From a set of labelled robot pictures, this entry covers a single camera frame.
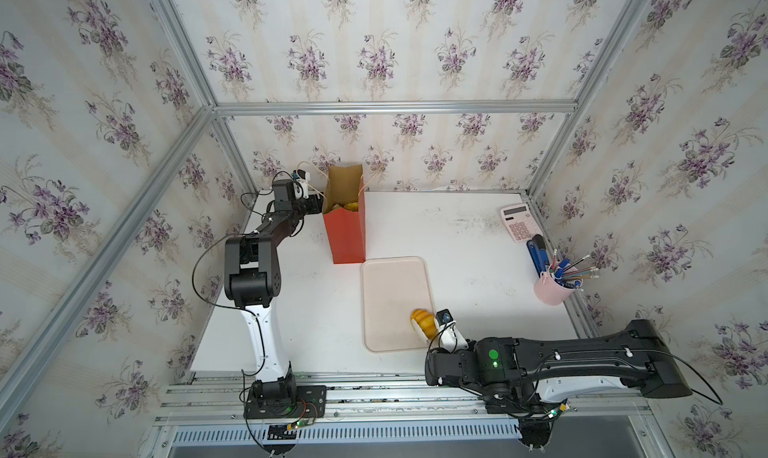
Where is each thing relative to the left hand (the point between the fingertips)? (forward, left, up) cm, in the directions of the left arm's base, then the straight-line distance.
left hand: (320, 198), depth 102 cm
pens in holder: (-29, -77, -2) cm, 82 cm away
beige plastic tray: (-29, -25, -11) cm, 40 cm away
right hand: (-53, -37, -4) cm, 65 cm away
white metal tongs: (-51, -37, +8) cm, 63 cm away
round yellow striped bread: (-42, -34, -5) cm, 54 cm away
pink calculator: (-3, -73, -10) cm, 74 cm away
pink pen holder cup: (-32, -72, -7) cm, 79 cm away
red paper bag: (-18, -11, +13) cm, 25 cm away
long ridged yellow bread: (-3, -11, -1) cm, 11 cm away
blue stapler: (-18, -74, -8) cm, 77 cm away
